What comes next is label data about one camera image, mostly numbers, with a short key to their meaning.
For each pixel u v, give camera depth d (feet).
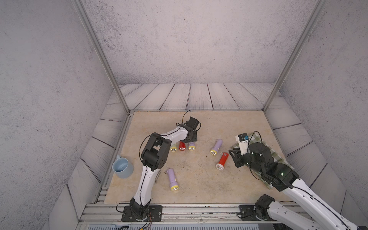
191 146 3.14
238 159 2.05
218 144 3.22
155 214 2.39
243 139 2.00
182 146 3.15
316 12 2.37
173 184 2.63
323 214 1.34
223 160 2.99
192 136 2.92
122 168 2.91
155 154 1.86
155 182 2.57
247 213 2.38
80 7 2.31
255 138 3.32
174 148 3.14
